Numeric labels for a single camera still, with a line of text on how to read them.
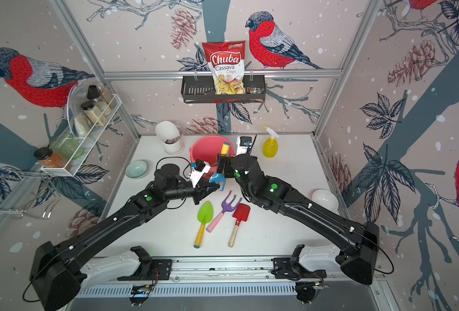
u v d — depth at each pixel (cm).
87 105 76
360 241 39
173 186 59
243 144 57
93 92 78
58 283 38
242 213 87
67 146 70
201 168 61
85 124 74
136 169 101
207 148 96
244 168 47
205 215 88
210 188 68
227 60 81
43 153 62
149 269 68
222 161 59
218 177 68
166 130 104
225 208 89
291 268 65
